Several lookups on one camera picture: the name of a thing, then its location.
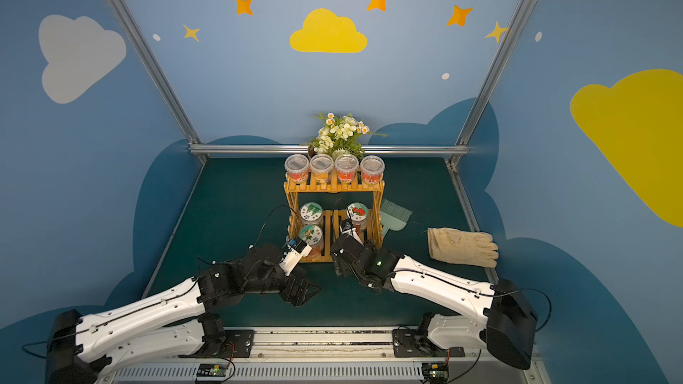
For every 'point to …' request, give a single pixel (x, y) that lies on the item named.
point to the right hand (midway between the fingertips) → (352, 248)
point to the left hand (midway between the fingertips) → (314, 276)
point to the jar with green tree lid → (311, 213)
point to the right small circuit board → (435, 372)
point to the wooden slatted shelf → (375, 226)
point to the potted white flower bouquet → (339, 135)
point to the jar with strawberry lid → (357, 213)
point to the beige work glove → (462, 247)
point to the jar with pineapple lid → (311, 235)
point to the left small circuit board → (212, 370)
